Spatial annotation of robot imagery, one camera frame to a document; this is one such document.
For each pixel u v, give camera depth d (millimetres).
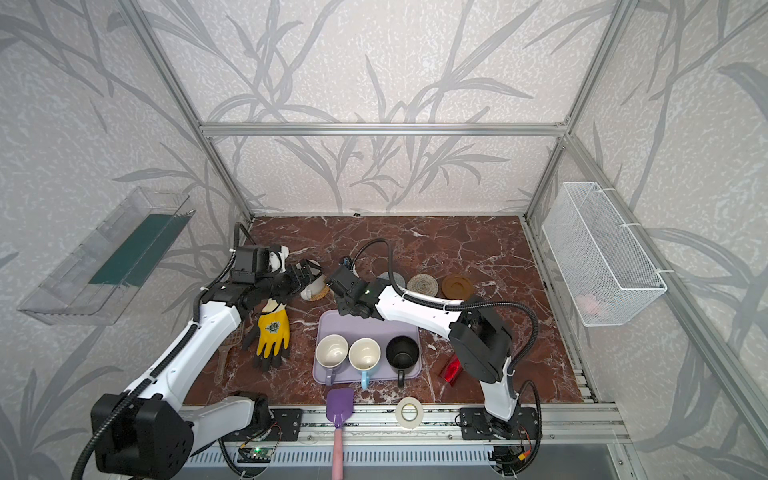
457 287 990
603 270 617
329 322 918
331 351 838
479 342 468
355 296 640
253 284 611
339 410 739
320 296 961
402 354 839
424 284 992
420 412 753
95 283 630
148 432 386
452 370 788
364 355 819
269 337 862
